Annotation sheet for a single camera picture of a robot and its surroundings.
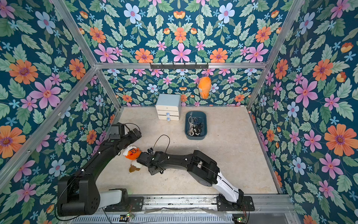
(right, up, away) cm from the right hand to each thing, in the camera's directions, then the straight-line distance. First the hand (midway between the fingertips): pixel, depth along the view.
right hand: (158, 168), depth 88 cm
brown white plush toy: (-14, +2, -2) cm, 14 cm away
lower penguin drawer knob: (+3, +31, +20) cm, 38 cm away
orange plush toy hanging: (+31, +55, +10) cm, 64 cm away
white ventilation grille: (+2, -20, -17) cm, 26 cm away
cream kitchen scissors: (+21, +30, +19) cm, 41 cm away
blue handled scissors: (+26, +29, +17) cm, 42 cm away
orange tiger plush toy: (-17, +10, 0) cm, 20 cm away
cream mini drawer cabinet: (+4, +41, +14) cm, 43 cm away
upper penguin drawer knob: (+3, +35, +17) cm, 39 cm away
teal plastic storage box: (+30, +21, +13) cm, 39 cm away
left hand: (-14, +22, 0) cm, 26 cm away
